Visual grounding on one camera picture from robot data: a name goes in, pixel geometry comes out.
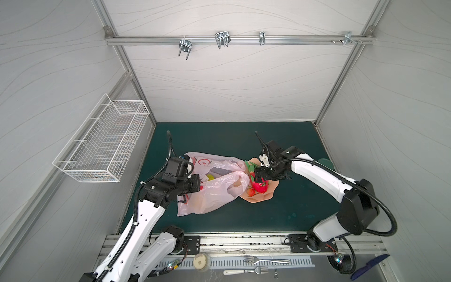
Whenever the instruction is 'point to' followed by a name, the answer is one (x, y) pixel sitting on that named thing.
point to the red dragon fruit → (261, 186)
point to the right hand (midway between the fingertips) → (266, 174)
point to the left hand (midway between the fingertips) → (201, 179)
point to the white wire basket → (101, 148)
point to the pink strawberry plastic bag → (222, 180)
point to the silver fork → (255, 259)
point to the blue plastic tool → (367, 267)
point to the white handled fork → (258, 270)
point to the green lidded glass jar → (326, 163)
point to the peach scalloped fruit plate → (259, 197)
